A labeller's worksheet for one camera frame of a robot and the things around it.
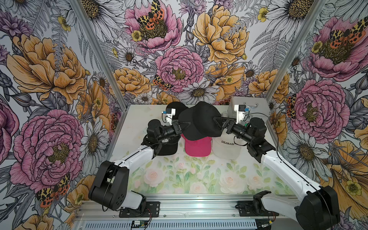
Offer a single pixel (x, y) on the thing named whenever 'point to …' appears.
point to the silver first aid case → (258, 108)
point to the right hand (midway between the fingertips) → (216, 121)
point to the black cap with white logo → (165, 145)
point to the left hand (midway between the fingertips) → (191, 126)
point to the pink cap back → (201, 147)
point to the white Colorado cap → (227, 145)
